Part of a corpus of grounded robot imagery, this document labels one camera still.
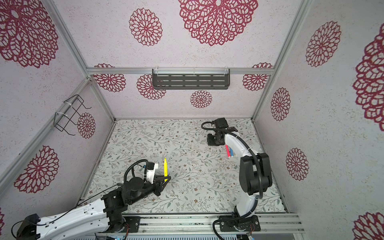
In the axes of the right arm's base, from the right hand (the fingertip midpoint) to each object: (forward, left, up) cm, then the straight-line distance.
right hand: (210, 139), depth 93 cm
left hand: (-28, +21, +3) cm, 35 cm away
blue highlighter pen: (-1, -15, -12) cm, 20 cm away
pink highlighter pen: (0, -13, -13) cm, 19 cm away
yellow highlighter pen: (-26, +22, +10) cm, 35 cm away
